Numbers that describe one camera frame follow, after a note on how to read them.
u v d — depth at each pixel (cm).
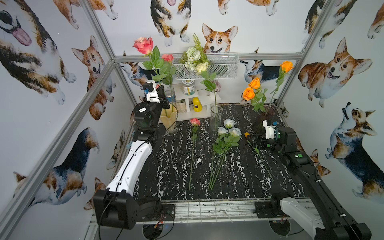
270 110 93
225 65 92
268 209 74
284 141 59
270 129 69
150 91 56
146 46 51
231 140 98
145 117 50
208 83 85
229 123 105
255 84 84
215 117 95
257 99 87
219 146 98
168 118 87
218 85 99
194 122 106
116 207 39
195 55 78
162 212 73
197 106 112
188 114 114
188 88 93
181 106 113
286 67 85
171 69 86
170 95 93
